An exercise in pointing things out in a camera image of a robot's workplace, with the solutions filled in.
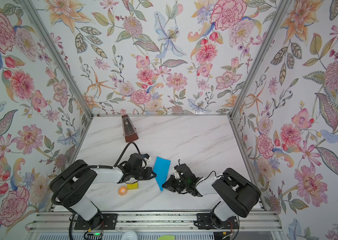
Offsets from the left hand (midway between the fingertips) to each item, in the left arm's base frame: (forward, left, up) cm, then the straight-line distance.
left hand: (157, 177), depth 88 cm
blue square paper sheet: (+5, -2, 0) cm, 5 cm away
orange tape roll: (-7, +20, -1) cm, 21 cm away
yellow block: (-6, +13, +2) cm, 14 cm away
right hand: (-5, -2, 0) cm, 5 cm away
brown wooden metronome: (+29, +19, +7) cm, 35 cm away
